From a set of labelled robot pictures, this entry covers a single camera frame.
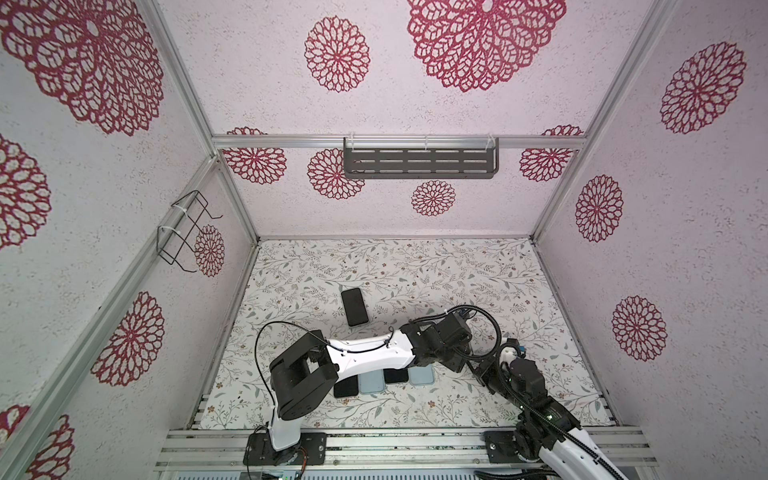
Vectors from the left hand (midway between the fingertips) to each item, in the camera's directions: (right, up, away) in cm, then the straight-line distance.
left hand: (456, 355), depth 81 cm
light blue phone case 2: (-10, -7, +6) cm, 13 cm away
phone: (-30, +10, +20) cm, 37 cm away
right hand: (+1, 0, -1) cm, 2 cm away
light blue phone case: (-24, -8, +2) cm, 25 cm away
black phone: (-30, -9, +2) cm, 32 cm away
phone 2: (-16, -7, +3) cm, 18 cm away
